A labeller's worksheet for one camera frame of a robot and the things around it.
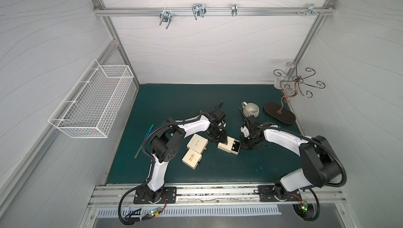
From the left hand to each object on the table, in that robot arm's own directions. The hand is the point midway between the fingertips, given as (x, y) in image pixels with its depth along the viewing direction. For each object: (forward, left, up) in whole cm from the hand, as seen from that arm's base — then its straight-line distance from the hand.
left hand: (224, 143), depth 88 cm
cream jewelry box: (-3, -1, 0) cm, 3 cm away
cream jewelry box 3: (-9, +18, 0) cm, 20 cm away
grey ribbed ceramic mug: (+25, -19, -1) cm, 31 cm away
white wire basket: (+3, +62, +29) cm, 69 cm away
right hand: (-1, -10, -2) cm, 10 cm away
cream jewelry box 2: (-1, +15, 0) cm, 15 cm away
